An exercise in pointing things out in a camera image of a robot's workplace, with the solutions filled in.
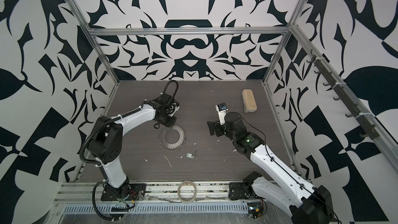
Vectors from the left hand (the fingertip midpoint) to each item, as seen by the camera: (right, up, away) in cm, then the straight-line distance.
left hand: (173, 120), depth 92 cm
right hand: (+24, +3, -15) cm, 28 cm away
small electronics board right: (+41, -37, -21) cm, 59 cm away
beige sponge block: (+49, +10, +13) cm, 52 cm away
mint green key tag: (+10, -18, -7) cm, 22 cm away
